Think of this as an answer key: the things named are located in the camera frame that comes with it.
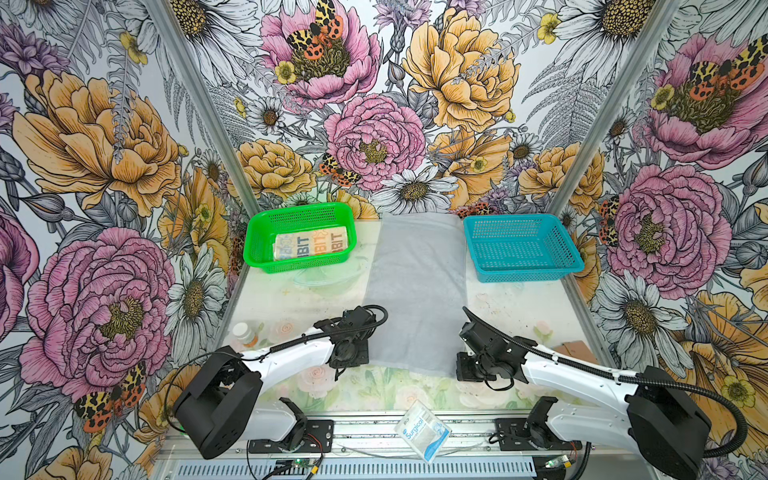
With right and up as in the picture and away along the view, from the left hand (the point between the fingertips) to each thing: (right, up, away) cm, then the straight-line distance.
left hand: (355, 365), depth 85 cm
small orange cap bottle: (-31, +8, 0) cm, 32 cm away
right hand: (+29, -3, -3) cm, 29 cm away
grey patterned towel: (-19, +35, +25) cm, 47 cm away
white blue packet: (+18, -12, -10) cm, 24 cm away
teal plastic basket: (+59, +33, +30) cm, 74 cm away
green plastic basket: (-37, +43, +29) cm, 64 cm away
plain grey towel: (+20, +22, +20) cm, 36 cm away
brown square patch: (+65, +4, +4) cm, 65 cm away
